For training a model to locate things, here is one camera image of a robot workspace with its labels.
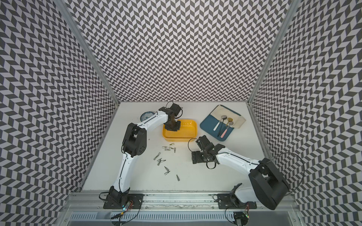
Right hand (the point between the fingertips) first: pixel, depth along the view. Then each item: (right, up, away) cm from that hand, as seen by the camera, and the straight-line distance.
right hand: (199, 160), depth 85 cm
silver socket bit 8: (-27, +1, +2) cm, 27 cm away
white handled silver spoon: (+15, +21, +16) cm, 31 cm away
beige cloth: (+29, +24, +22) cm, 44 cm away
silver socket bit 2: (-18, +8, +7) cm, 21 cm away
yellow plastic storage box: (-7, +15, +18) cm, 25 cm away
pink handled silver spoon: (+25, +21, +18) cm, 38 cm away
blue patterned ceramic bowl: (-38, +28, +20) cm, 51 cm away
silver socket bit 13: (-19, -6, -3) cm, 21 cm away
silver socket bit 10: (-22, -1, +1) cm, 22 cm away
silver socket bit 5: (-22, +5, +7) cm, 23 cm away
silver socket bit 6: (-16, +5, +7) cm, 18 cm away
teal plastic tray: (+9, +22, +17) cm, 29 cm away
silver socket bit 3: (-23, +6, +8) cm, 25 cm away
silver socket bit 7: (-26, +3, +4) cm, 26 cm away
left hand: (-15, +17, +14) cm, 27 cm away
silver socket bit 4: (-19, +6, +9) cm, 21 cm away
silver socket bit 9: (-24, 0, +1) cm, 24 cm away
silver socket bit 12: (-20, -6, +1) cm, 20 cm away
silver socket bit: (-13, -9, -5) cm, 16 cm away
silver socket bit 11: (-25, -2, 0) cm, 25 cm away
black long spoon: (+20, +26, +20) cm, 39 cm away
